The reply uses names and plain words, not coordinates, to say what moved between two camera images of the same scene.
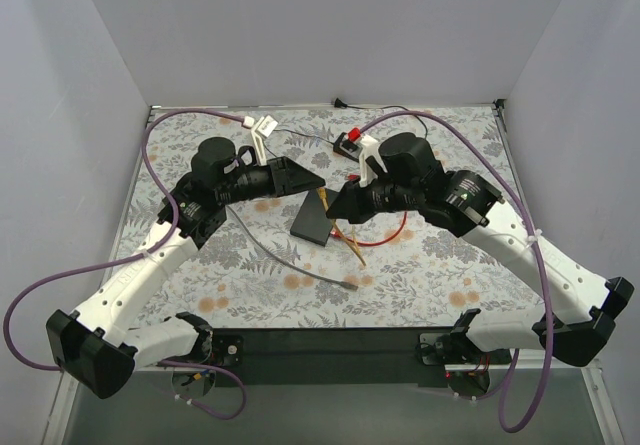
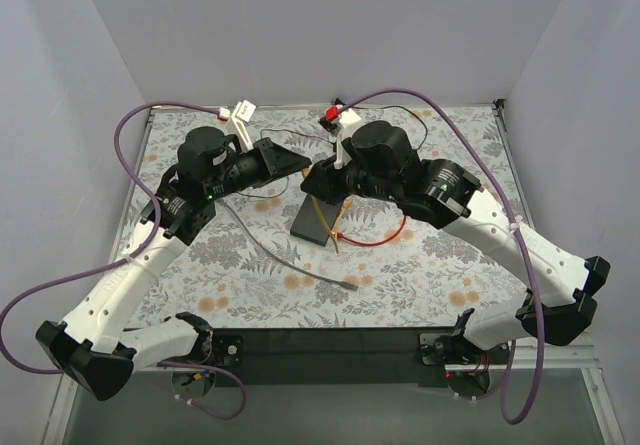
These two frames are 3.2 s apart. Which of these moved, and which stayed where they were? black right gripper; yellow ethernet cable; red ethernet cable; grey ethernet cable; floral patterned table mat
Moved: yellow ethernet cable; black right gripper
Stayed: grey ethernet cable; red ethernet cable; floral patterned table mat
